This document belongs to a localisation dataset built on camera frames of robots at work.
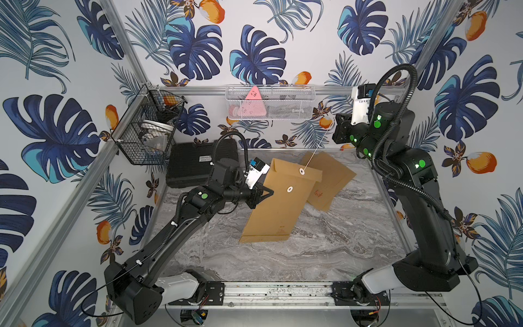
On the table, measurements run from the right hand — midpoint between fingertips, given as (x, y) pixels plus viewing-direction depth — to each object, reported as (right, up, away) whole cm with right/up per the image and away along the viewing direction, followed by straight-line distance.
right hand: (337, 112), depth 59 cm
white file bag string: (-8, -16, +10) cm, 21 cm away
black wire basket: (-74, +1, +32) cm, 81 cm away
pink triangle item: (-26, +13, +32) cm, 43 cm away
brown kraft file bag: (-17, -32, +10) cm, 38 cm away
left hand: (-19, -22, +9) cm, 30 cm away
